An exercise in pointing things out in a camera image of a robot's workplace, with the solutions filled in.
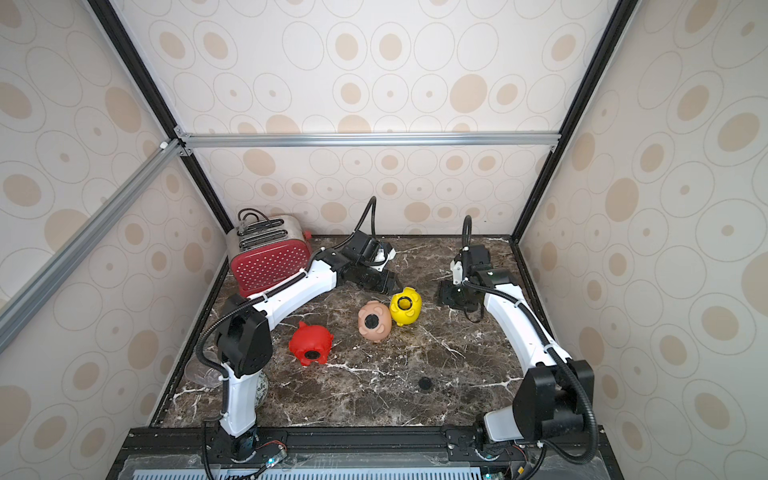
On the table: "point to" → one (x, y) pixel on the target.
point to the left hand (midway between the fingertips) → (404, 286)
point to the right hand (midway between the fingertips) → (455, 298)
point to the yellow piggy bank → (405, 308)
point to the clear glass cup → (201, 372)
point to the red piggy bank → (311, 338)
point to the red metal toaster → (264, 250)
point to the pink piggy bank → (384, 316)
